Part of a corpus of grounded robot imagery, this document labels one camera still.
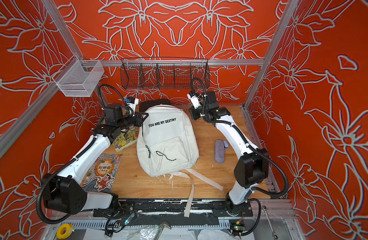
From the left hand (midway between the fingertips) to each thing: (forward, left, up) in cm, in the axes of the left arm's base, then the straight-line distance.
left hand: (146, 112), depth 78 cm
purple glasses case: (-4, -44, -25) cm, 50 cm away
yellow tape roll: (-50, +31, -28) cm, 65 cm away
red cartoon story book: (-26, +25, -27) cm, 45 cm away
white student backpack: (-7, -10, -19) cm, 23 cm away
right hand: (+6, -23, -1) cm, 24 cm away
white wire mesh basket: (+24, +46, +3) cm, 52 cm away
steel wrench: (-47, -64, -28) cm, 84 cm away
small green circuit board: (-45, -48, -29) cm, 72 cm away
